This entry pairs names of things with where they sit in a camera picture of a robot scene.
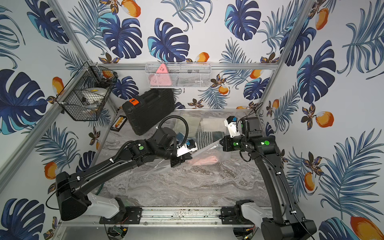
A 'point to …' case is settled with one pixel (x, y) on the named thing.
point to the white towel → (213, 124)
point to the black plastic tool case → (144, 112)
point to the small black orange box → (119, 123)
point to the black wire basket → (81, 98)
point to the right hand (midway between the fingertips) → (223, 139)
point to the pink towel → (203, 161)
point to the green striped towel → (205, 138)
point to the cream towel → (193, 123)
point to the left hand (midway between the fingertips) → (190, 153)
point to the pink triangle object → (160, 78)
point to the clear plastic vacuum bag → (225, 158)
